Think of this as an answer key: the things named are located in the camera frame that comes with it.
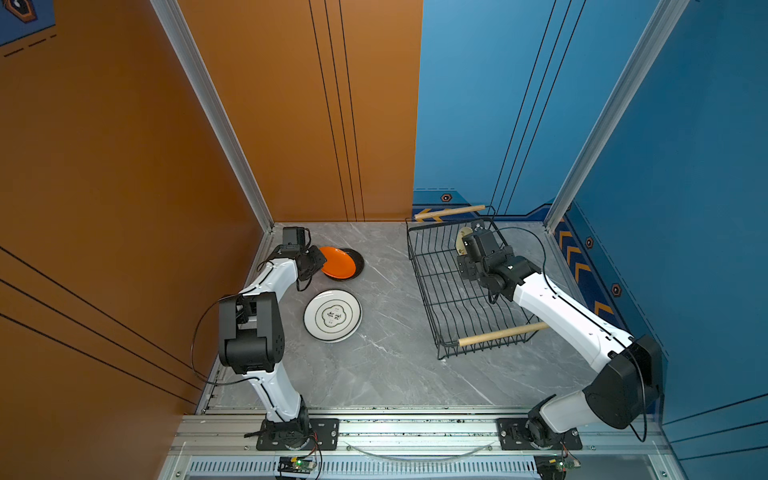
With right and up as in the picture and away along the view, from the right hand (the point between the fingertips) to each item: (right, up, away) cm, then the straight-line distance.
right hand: (480, 257), depth 83 cm
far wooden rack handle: (-6, +15, +16) cm, 23 cm away
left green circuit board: (-49, -49, -12) cm, 70 cm away
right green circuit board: (+14, -50, -12) cm, 53 cm away
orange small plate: (-43, -3, +19) cm, 47 cm away
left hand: (-48, 0, +14) cm, 50 cm away
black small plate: (-37, -2, +23) cm, 44 cm away
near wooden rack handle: (+1, -18, -12) cm, 22 cm away
